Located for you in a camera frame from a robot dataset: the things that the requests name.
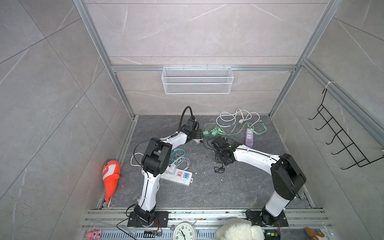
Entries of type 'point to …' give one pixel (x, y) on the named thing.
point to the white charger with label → (172, 169)
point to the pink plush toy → (93, 234)
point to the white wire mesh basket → (197, 80)
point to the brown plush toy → (312, 233)
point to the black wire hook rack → (357, 155)
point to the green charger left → (206, 133)
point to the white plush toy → (239, 229)
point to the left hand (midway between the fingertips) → (197, 129)
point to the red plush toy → (111, 172)
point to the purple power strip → (249, 138)
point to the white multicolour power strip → (181, 177)
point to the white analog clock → (185, 230)
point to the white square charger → (198, 140)
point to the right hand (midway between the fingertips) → (219, 157)
